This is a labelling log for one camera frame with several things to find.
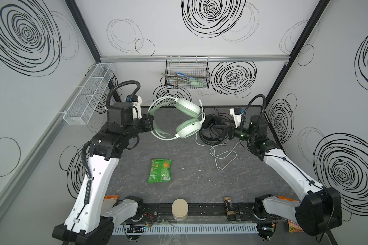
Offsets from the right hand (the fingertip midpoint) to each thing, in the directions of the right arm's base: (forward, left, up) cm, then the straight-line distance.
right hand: (216, 124), depth 74 cm
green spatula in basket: (+26, +12, +6) cm, 29 cm away
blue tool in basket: (+33, +19, +7) cm, 39 cm away
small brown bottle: (-31, -6, -25) cm, 40 cm away
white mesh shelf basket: (+7, +66, +7) cm, 67 cm away
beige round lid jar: (-33, +17, -21) cm, 43 cm away
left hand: (-5, +28, +11) cm, 31 cm away
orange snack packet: (-30, +53, -26) cm, 66 cm away
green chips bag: (-14, +30, -24) cm, 41 cm away
